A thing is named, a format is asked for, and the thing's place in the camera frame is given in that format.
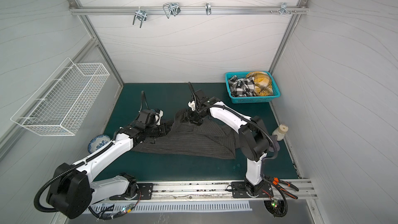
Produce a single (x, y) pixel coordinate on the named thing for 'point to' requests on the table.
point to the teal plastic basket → (254, 99)
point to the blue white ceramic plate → (97, 141)
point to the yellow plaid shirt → (263, 83)
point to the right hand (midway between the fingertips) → (185, 118)
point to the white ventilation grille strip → (182, 206)
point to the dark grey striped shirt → (183, 136)
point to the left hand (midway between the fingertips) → (173, 126)
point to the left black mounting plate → (145, 190)
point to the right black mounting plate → (239, 190)
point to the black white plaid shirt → (242, 87)
